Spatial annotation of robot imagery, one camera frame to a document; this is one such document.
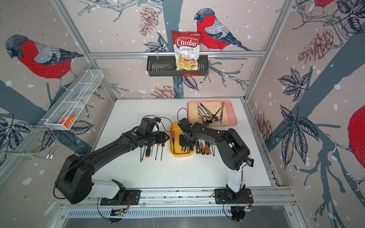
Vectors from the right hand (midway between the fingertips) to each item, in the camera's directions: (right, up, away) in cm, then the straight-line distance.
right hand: (182, 144), depth 92 cm
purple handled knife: (+31, +20, +19) cm, 41 cm away
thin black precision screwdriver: (+18, -4, -2) cm, 19 cm away
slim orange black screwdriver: (+13, -3, -2) cm, 14 cm away
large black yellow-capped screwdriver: (-13, -1, 0) cm, 13 cm away
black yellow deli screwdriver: (-18, +6, -29) cm, 34 cm away
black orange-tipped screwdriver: (-22, -4, -4) cm, 22 cm away
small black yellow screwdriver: (+20, -3, -1) cm, 20 cm away
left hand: (-7, +8, -9) cm, 14 cm away
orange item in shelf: (-53, +18, -27) cm, 62 cm away
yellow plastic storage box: (-2, -5, -4) cm, 7 cm away
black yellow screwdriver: (+10, -2, -2) cm, 11 cm away
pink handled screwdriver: (-7, +4, +5) cm, 9 cm away
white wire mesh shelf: (-60, +23, -18) cm, 67 cm away
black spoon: (+17, +12, +15) cm, 26 cm away
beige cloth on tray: (+23, +20, +18) cm, 36 cm away
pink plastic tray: (+38, +16, +15) cm, 44 cm away
